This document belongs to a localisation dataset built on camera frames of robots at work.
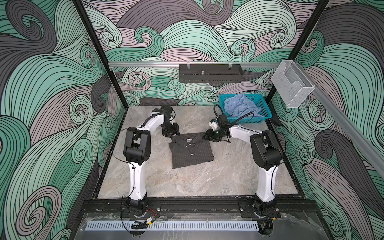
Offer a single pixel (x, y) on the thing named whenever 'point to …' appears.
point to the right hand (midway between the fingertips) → (205, 137)
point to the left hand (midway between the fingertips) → (177, 133)
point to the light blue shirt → (240, 104)
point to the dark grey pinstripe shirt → (190, 148)
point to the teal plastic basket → (258, 100)
